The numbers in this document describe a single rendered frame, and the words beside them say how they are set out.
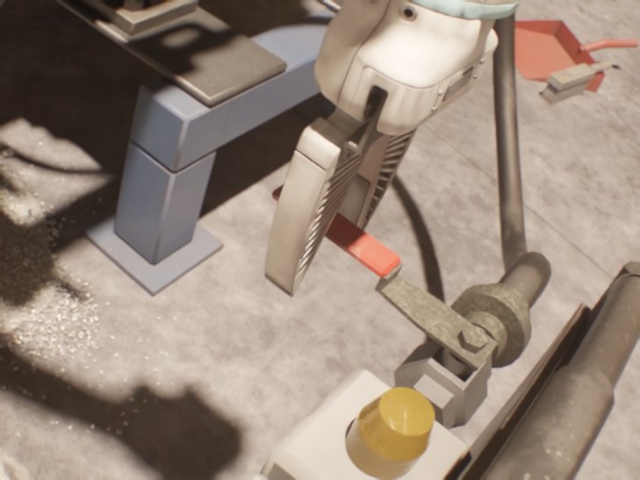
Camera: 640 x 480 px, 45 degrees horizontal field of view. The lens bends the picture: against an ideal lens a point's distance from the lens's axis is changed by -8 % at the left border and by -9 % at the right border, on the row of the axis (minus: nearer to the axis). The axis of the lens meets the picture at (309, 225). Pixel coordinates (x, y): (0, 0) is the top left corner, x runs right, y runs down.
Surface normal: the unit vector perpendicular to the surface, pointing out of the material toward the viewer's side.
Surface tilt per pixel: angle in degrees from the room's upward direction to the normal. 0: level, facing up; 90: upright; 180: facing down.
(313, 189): 90
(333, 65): 90
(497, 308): 80
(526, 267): 15
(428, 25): 91
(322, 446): 0
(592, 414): 26
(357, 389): 0
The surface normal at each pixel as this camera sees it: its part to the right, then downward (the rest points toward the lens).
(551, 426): -0.08, -0.88
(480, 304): -0.58, 0.27
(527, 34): 0.28, -0.70
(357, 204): -0.62, 0.55
